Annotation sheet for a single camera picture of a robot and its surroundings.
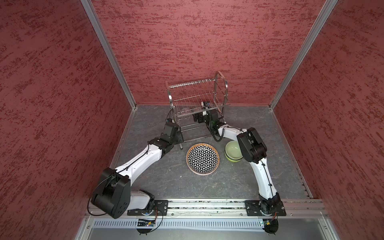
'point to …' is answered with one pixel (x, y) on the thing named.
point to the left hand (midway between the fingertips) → (180, 137)
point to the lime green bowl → (231, 160)
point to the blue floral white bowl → (237, 158)
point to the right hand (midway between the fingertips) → (197, 113)
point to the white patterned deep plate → (202, 159)
